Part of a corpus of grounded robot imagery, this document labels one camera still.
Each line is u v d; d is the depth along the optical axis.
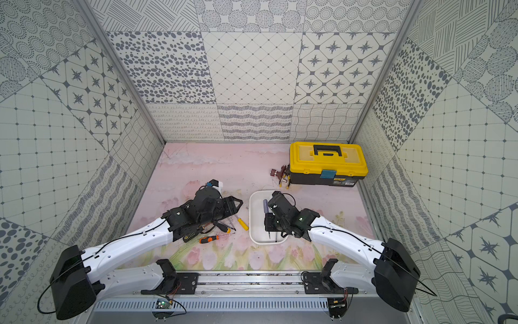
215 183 0.73
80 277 0.39
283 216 0.60
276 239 0.84
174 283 0.67
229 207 0.67
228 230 0.86
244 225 0.88
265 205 0.84
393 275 0.40
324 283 0.66
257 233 0.86
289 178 1.04
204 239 0.84
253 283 0.76
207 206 0.58
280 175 1.04
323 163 0.91
